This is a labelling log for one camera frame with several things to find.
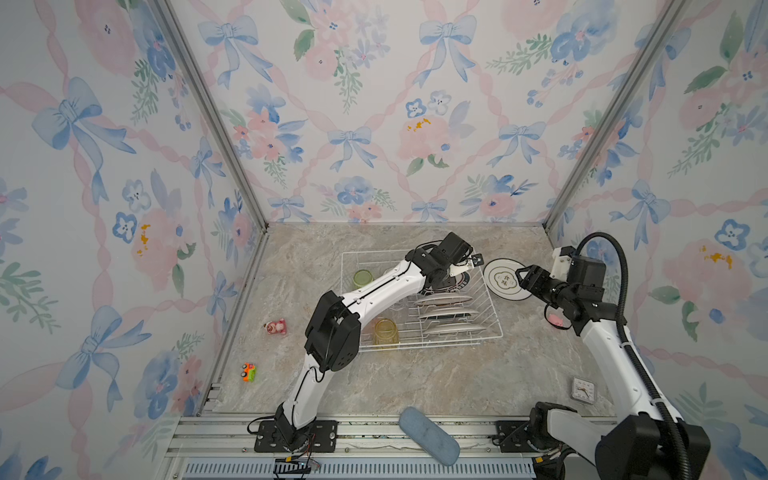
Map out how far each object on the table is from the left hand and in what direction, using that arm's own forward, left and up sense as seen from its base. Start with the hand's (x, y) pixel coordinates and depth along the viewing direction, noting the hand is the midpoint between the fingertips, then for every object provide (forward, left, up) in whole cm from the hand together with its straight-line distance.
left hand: (444, 261), depth 87 cm
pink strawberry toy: (-14, +50, -14) cm, 54 cm away
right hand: (-6, -21, +3) cm, 22 cm away
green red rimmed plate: (0, -7, -9) cm, 12 cm away
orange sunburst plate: (-10, +1, -6) cm, 11 cm away
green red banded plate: (-16, 0, -3) cm, 16 cm away
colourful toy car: (-27, +54, -15) cm, 63 cm away
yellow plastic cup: (-16, +17, -13) cm, 27 cm away
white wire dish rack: (-10, +11, -12) cm, 19 cm away
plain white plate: (-19, -1, -4) cm, 20 cm away
